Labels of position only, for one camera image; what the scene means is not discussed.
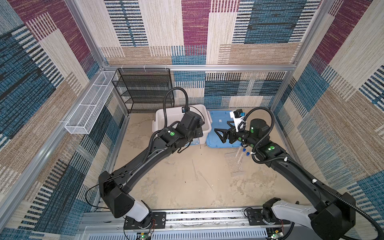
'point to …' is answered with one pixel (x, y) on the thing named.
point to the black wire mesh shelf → (143, 89)
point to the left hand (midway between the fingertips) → (200, 126)
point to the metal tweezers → (199, 143)
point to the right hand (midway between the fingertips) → (221, 128)
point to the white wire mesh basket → (86, 113)
